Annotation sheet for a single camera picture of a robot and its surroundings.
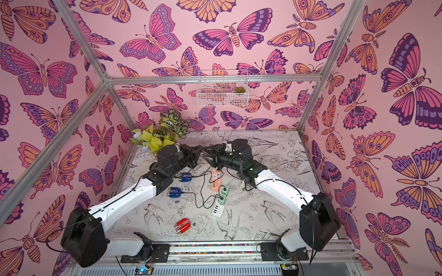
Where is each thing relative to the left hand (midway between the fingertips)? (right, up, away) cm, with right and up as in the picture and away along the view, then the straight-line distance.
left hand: (206, 143), depth 76 cm
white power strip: (+5, -32, +7) cm, 33 cm away
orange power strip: (+4, -22, +16) cm, 27 cm away
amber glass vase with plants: (-21, +9, +16) cm, 28 cm away
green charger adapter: (+8, -23, +9) cm, 26 cm away
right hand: (-1, -2, -5) cm, 6 cm away
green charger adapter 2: (+7, -27, +6) cm, 28 cm away
